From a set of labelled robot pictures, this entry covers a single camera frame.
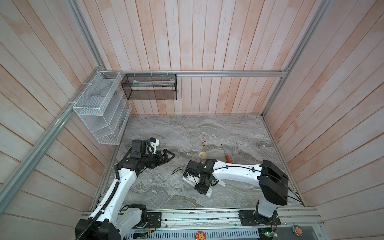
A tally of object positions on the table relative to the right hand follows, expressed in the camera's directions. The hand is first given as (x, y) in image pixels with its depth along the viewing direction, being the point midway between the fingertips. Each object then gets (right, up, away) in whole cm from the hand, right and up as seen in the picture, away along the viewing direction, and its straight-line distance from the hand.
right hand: (201, 187), depth 82 cm
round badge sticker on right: (+45, -16, -12) cm, 50 cm away
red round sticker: (-1, -18, -13) cm, 22 cm away
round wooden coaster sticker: (+3, +15, +16) cm, 22 cm away
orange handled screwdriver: (+18, +14, +14) cm, 27 cm away
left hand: (-17, +16, -5) cm, 24 cm away
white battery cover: (+12, +1, +3) cm, 13 cm away
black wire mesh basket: (-34, +63, +21) cm, 75 cm away
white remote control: (+4, -1, -4) cm, 6 cm away
